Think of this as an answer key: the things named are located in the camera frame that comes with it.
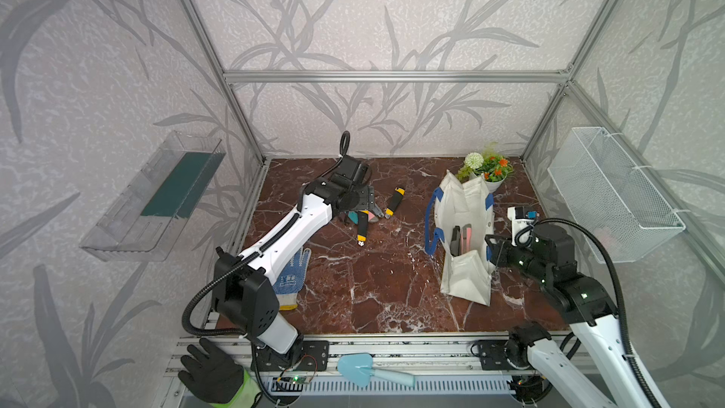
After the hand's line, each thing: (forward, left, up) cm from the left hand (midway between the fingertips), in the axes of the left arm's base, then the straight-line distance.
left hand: (361, 198), depth 83 cm
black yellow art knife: (+1, 0, -19) cm, 19 cm away
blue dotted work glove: (-20, +22, -19) cm, 35 cm away
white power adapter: (-17, -37, +13) cm, 43 cm away
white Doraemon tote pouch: (+5, -35, -18) cm, 40 cm away
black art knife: (-5, -31, -17) cm, 36 cm away
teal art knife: (+6, +3, -19) cm, 20 cm away
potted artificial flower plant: (+16, -45, -3) cm, 48 cm away
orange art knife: (+13, -12, -20) cm, 27 cm away
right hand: (-14, -33, +3) cm, 36 cm away
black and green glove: (-43, +35, -20) cm, 59 cm away
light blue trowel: (-41, -1, -19) cm, 45 cm away
